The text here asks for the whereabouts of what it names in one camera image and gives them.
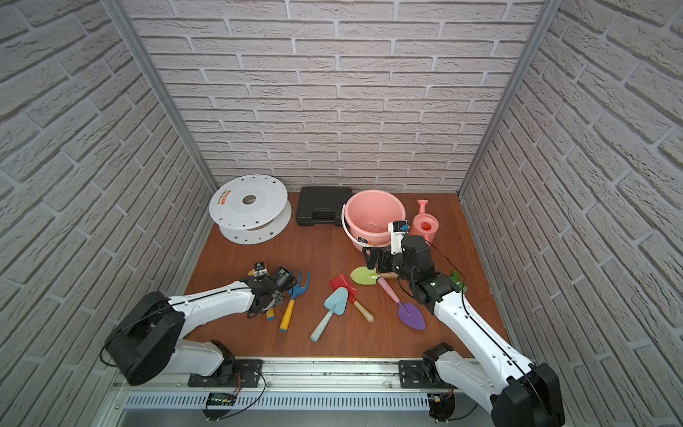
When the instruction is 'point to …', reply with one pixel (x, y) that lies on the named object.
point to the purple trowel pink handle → (407, 312)
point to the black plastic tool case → (321, 205)
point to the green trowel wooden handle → (368, 277)
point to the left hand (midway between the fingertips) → (268, 293)
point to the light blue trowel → (335, 302)
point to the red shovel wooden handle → (341, 281)
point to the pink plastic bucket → (366, 215)
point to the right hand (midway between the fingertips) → (378, 249)
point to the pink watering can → (425, 224)
